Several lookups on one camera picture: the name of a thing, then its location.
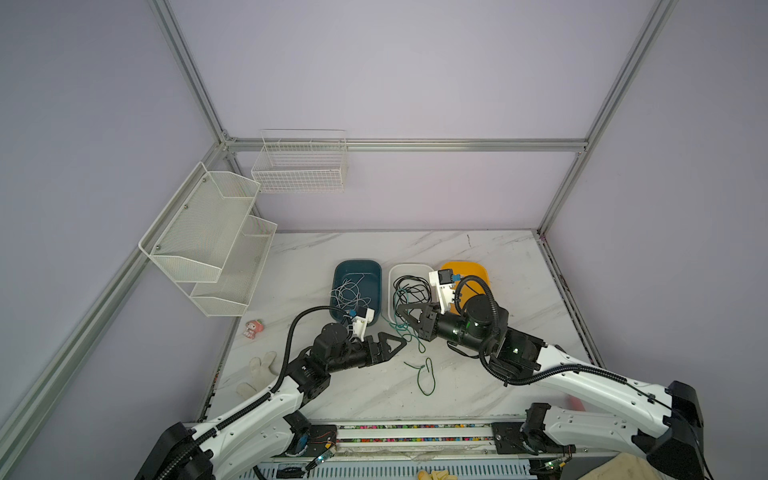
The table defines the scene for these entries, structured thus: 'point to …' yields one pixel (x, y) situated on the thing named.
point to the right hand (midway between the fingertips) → (396, 310)
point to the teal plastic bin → (370, 286)
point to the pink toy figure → (252, 327)
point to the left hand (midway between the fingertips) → (398, 347)
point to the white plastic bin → (396, 270)
